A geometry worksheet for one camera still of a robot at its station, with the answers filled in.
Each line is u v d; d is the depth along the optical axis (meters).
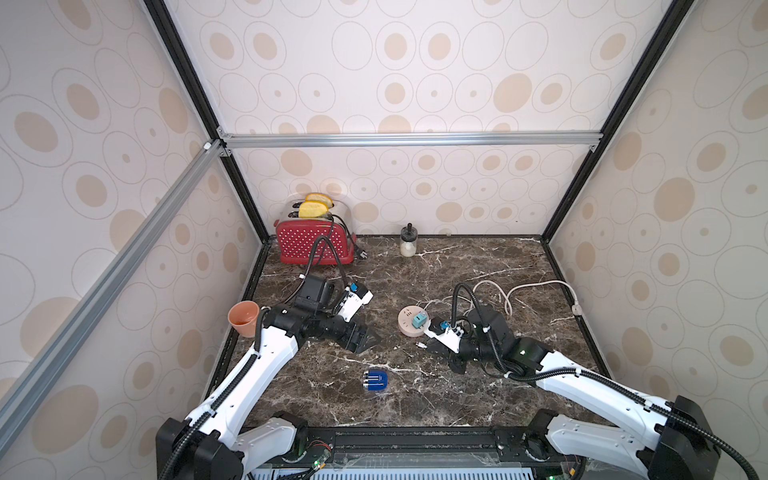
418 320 0.89
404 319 0.94
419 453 0.73
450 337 0.65
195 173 0.78
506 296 1.03
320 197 1.06
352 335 0.65
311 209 1.03
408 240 1.08
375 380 0.82
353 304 0.68
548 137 0.92
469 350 0.66
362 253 1.13
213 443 0.39
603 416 0.48
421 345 0.75
